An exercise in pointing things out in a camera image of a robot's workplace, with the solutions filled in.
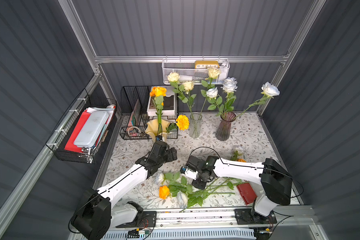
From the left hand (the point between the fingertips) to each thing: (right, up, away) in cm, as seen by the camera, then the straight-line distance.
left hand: (171, 152), depth 84 cm
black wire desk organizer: (-31, +35, +31) cm, 56 cm away
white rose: (-7, -14, -2) cm, 16 cm away
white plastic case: (-36, +13, -15) cm, 41 cm away
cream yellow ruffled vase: (-10, +13, +5) cm, 17 cm away
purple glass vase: (+33, +12, +13) cm, 37 cm away
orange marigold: (+7, +17, -15) cm, 23 cm away
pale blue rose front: (+7, -22, -9) cm, 25 cm away
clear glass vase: (+15, +16, +13) cm, 25 cm away
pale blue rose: (+24, +31, -2) cm, 39 cm away
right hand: (+15, -16, -2) cm, 22 cm away
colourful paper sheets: (-27, +22, +21) cm, 41 cm away
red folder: (-44, +6, -18) cm, 48 cm away
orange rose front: (-3, -20, -5) cm, 21 cm away
